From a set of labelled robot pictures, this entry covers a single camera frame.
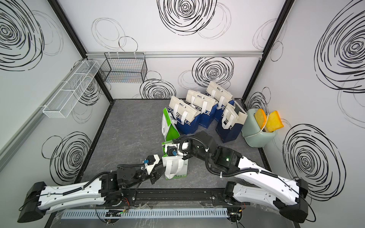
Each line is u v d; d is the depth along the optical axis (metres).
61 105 0.72
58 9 0.71
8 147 0.51
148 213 0.96
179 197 0.75
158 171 0.62
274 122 0.83
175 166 0.64
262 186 0.43
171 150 0.50
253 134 0.85
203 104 0.88
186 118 0.82
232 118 0.78
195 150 0.52
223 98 0.90
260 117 0.83
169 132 0.79
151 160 0.57
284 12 0.74
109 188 0.54
